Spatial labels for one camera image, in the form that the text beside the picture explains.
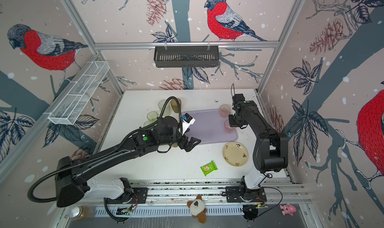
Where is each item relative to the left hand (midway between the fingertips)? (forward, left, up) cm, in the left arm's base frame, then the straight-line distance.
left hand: (195, 136), depth 69 cm
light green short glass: (+28, +30, -22) cm, 47 cm away
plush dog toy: (-26, -1, -21) cm, 33 cm away
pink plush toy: (-27, -43, -21) cm, 55 cm away
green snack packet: (-7, -8, -23) cm, 26 cm away
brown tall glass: (+32, +14, -15) cm, 38 cm away
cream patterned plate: (+1, -24, -24) cm, 34 cm away
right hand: (+15, -25, -14) cm, 32 cm away
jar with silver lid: (-27, +48, -17) cm, 58 cm away
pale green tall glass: (+31, +19, -20) cm, 42 cm away
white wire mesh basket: (+14, +63, +6) cm, 65 cm away
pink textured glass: (+31, -21, -21) cm, 43 cm away
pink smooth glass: (+13, -20, -15) cm, 28 cm away
